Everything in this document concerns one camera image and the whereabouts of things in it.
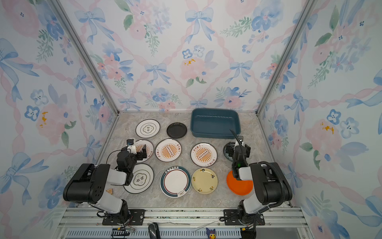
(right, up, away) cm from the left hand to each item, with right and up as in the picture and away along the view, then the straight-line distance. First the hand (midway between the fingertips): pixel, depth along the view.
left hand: (139, 144), depth 93 cm
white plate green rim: (+23, -21, -7) cm, 32 cm away
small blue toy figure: (+42, -38, -25) cm, 62 cm away
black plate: (+22, +8, +14) cm, 27 cm away
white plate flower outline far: (0, +10, +17) cm, 20 cm away
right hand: (+63, +1, +1) cm, 63 cm away
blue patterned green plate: (+54, -3, -5) cm, 55 cm away
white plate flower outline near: (+5, -19, -7) cm, 21 cm away
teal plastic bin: (+51, +14, +22) cm, 57 cm away
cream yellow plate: (+40, -20, -8) cm, 46 cm away
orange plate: (+59, -22, -11) cm, 64 cm away
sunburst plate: (+17, -4, +5) cm, 19 cm away
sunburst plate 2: (+41, -7, +3) cm, 42 cm away
